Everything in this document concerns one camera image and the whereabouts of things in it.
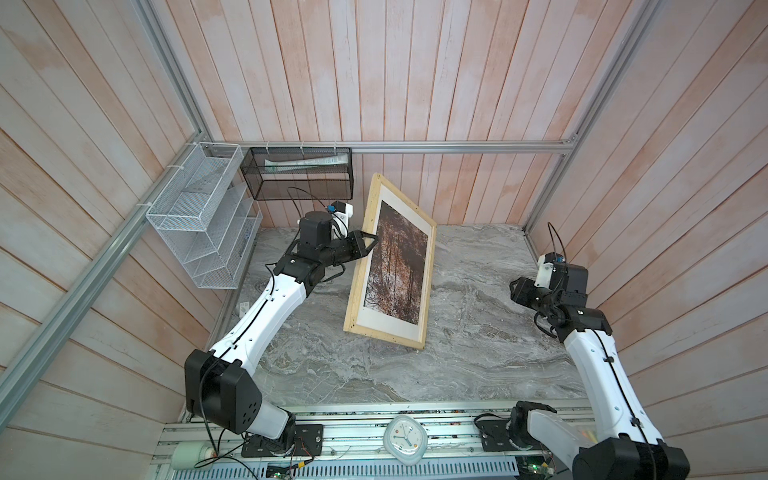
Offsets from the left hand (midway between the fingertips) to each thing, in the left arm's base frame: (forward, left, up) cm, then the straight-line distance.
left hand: (378, 244), depth 74 cm
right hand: (-4, -39, -11) cm, 40 cm away
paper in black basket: (+30, +29, +3) cm, 42 cm away
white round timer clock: (-39, -7, -28) cm, 48 cm away
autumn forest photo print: (0, -6, -11) cm, 12 cm away
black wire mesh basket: (+40, +29, -7) cm, 50 cm away
